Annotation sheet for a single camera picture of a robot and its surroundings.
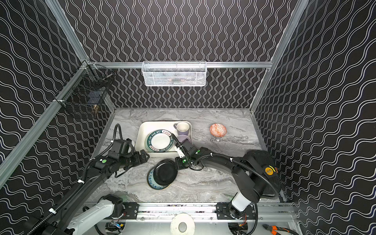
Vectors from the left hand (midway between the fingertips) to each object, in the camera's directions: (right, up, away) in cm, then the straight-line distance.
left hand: (144, 157), depth 79 cm
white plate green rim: (+4, +7, +22) cm, 23 cm away
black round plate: (+10, -10, +8) cm, 17 cm away
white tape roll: (+21, -29, -6) cm, 36 cm away
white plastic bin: (-7, +15, +25) cm, 30 cm away
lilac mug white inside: (+20, +15, +26) cm, 36 cm away
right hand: (+17, -6, +6) cm, 19 cm away
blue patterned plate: (+4, -15, +3) cm, 16 cm away
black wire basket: (-43, +42, +19) cm, 63 cm away
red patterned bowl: (+46, +14, +27) cm, 55 cm away
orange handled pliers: (+64, -32, -10) cm, 72 cm away
